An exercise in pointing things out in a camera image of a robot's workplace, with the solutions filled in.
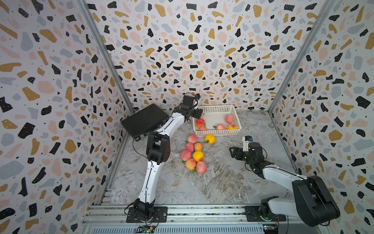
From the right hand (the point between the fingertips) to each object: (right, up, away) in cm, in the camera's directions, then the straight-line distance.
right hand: (235, 149), depth 91 cm
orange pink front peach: (-28, -8, -5) cm, 29 cm away
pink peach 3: (-27, +6, +8) cm, 28 cm away
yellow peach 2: (-23, -4, -1) cm, 23 cm away
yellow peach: (-15, +6, +8) cm, 18 cm away
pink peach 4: (-31, -4, -1) cm, 31 cm away
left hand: (-22, +26, +10) cm, 36 cm away
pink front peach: (-21, -10, -7) cm, 24 cm away
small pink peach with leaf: (-20, +12, +13) cm, 27 cm away
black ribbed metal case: (-68, +16, +22) cm, 73 cm away
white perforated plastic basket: (-10, +23, +27) cm, 36 cm away
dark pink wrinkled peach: (-28, +1, +4) cm, 28 cm away
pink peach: (+1, +20, +19) cm, 28 cm away
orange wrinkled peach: (-23, +1, +2) cm, 23 cm away
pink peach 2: (-7, +14, +14) cm, 21 cm away
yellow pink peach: (+2, +14, +13) cm, 19 cm away
